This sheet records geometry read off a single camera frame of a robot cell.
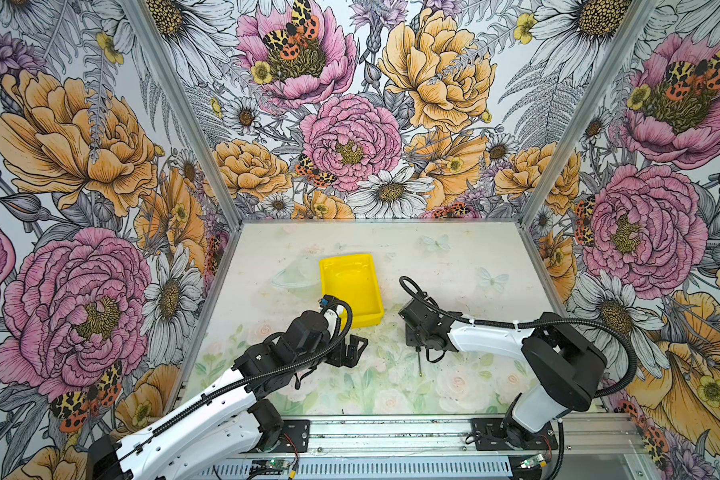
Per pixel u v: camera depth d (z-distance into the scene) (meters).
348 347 0.65
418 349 0.89
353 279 1.02
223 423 0.59
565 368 0.45
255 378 0.48
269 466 0.71
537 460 0.71
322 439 0.76
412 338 0.82
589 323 0.45
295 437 0.74
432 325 0.70
